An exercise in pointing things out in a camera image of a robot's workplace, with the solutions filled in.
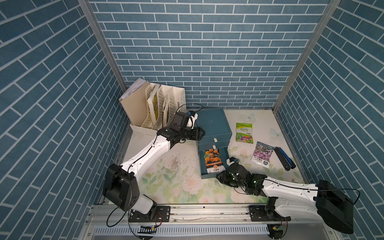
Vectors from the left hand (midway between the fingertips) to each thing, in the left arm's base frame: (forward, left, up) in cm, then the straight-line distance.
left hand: (204, 133), depth 80 cm
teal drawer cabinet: (+7, -6, +1) cm, 9 cm away
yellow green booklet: (+24, +31, -1) cm, 40 cm away
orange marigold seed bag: (-8, -7, -20) cm, 23 cm away
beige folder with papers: (+20, +43, +4) cm, 47 cm away
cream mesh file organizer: (+25, +27, 0) cm, 37 cm away
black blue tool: (-7, -51, -18) cm, 55 cm away
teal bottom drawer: (-2, -14, -19) cm, 24 cm away
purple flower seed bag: (-2, -38, -19) cm, 42 cm away
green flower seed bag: (+15, -30, -19) cm, 39 cm away
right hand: (-18, -7, -17) cm, 26 cm away
